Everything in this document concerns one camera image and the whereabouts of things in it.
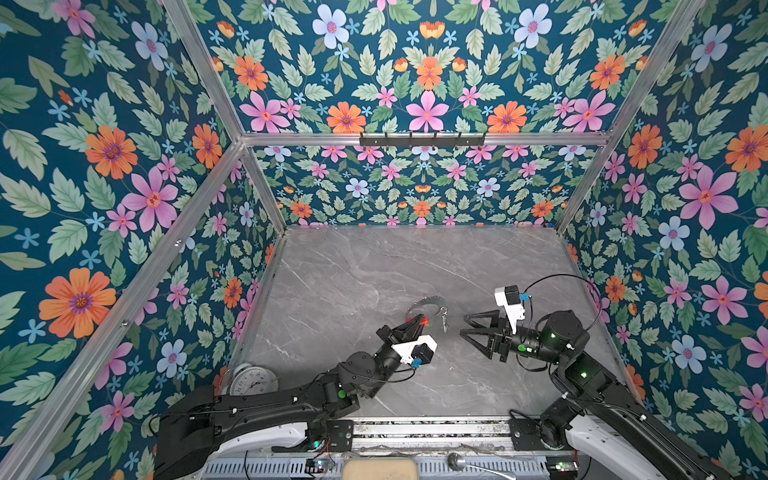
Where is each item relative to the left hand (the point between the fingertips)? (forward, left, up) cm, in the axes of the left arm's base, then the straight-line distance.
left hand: (422, 310), depth 65 cm
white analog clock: (-4, +46, -26) cm, 53 cm away
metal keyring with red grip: (0, -5, 0) cm, 5 cm away
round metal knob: (-26, -6, -25) cm, 37 cm away
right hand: (-4, -9, -1) cm, 10 cm away
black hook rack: (+55, -5, +8) cm, 56 cm away
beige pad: (-27, +11, -23) cm, 37 cm away
